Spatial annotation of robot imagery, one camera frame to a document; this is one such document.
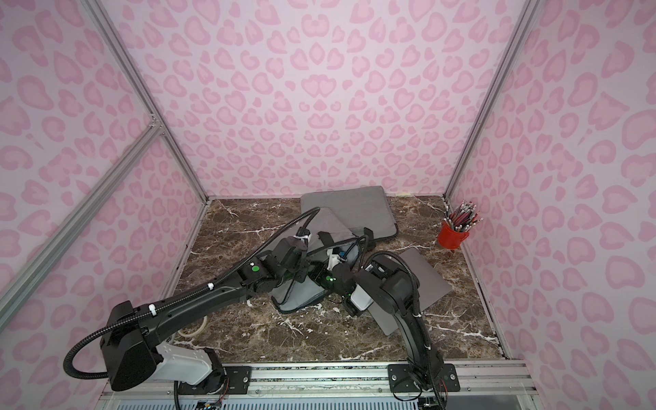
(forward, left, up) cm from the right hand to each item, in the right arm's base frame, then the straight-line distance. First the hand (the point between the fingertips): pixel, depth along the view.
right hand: (304, 266), depth 92 cm
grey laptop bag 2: (+32, -24, -5) cm, 40 cm away
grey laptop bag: (+5, -7, +16) cm, 18 cm away
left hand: (-4, -3, +12) cm, 13 cm away
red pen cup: (+13, -55, -1) cm, 56 cm away
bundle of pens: (+16, -58, +8) cm, 60 cm away
